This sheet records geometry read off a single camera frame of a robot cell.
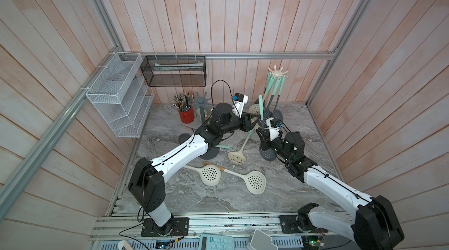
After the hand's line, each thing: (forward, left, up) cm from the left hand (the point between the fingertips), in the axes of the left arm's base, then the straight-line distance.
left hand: (257, 119), depth 72 cm
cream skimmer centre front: (-16, -2, -29) cm, 33 cm away
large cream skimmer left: (-13, +21, -28) cm, 37 cm away
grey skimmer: (-8, -5, -14) cm, 18 cm away
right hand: (+1, -2, -9) cm, 9 cm away
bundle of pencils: (+24, +37, -14) cm, 46 cm away
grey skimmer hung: (+17, -10, -14) cm, 24 cm away
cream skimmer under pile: (-3, +6, -30) cm, 30 cm away
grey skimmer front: (+17, -16, -16) cm, 28 cm away
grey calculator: (-41, +17, -29) cm, 53 cm away
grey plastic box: (-41, 0, -21) cm, 46 cm away
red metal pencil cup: (+20, +36, -23) cm, 47 cm away
